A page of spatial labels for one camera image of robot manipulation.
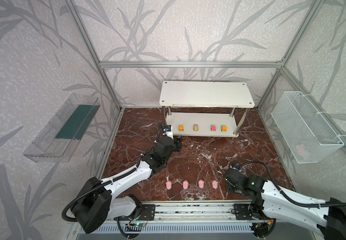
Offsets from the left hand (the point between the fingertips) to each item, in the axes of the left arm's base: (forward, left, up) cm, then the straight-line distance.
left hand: (180, 132), depth 82 cm
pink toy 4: (-22, -20, -18) cm, 35 cm away
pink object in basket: (-11, -60, +2) cm, 61 cm away
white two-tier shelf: (+36, -21, -20) cm, 46 cm away
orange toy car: (+11, 0, -12) cm, 16 cm away
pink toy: (-23, +6, -17) cm, 30 cm away
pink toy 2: (-23, -3, -17) cm, 29 cm away
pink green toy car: (+12, -10, -12) cm, 19 cm away
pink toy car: (+11, -22, -12) cm, 27 cm away
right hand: (-21, -26, -18) cm, 38 cm away
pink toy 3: (-22, -12, -18) cm, 31 cm away
